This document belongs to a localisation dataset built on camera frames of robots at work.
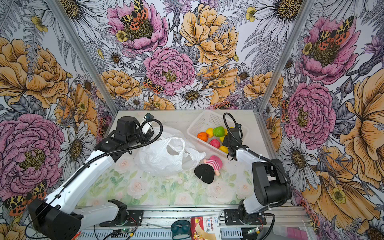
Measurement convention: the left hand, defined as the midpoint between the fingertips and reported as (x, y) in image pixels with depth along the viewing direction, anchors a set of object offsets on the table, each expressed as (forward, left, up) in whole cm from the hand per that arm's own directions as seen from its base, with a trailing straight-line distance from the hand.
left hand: (148, 133), depth 78 cm
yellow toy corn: (+10, -42, -19) cm, 47 cm away
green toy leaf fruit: (+12, -39, -14) cm, 43 cm away
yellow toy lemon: (0, -41, -16) cm, 44 cm away
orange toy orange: (+10, -29, -17) cm, 35 cm away
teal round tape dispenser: (-40, -17, -16) cm, 46 cm away
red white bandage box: (-39, -28, -20) cm, 52 cm away
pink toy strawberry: (+6, -36, -18) cm, 41 cm away
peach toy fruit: (+13, -34, -17) cm, 40 cm away
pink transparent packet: (-41, -67, -21) cm, 81 cm away
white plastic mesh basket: (+27, -34, -21) cm, 49 cm away
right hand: (+5, -45, -17) cm, 48 cm away
